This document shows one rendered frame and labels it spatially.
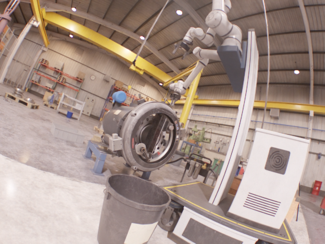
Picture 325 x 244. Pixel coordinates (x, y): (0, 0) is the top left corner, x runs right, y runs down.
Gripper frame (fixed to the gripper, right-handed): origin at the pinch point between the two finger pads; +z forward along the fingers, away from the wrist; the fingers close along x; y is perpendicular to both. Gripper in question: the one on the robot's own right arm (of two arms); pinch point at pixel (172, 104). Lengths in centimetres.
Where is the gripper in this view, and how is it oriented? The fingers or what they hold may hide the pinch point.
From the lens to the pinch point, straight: 180.9
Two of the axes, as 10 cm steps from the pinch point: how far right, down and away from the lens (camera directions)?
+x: 8.0, 2.4, -5.5
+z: -3.8, 9.1, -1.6
